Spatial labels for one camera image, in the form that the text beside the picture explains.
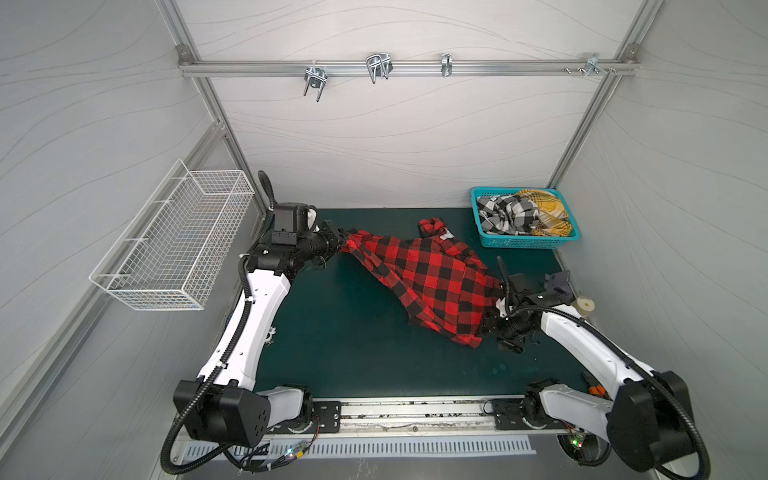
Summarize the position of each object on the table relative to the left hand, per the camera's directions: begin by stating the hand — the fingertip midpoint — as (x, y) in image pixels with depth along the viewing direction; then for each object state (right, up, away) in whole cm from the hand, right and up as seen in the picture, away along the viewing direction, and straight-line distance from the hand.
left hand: (353, 230), depth 75 cm
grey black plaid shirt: (+52, +7, +33) cm, 62 cm away
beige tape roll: (+64, -21, +7) cm, 68 cm away
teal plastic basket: (+60, -3, +29) cm, 66 cm away
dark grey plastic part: (+65, -17, +22) cm, 71 cm away
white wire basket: (-42, -6, -6) cm, 43 cm away
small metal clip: (-26, -32, +11) cm, 43 cm away
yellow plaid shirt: (+67, +5, +30) cm, 74 cm away
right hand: (+38, -28, +8) cm, 48 cm away
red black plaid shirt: (+25, -16, +23) cm, 38 cm away
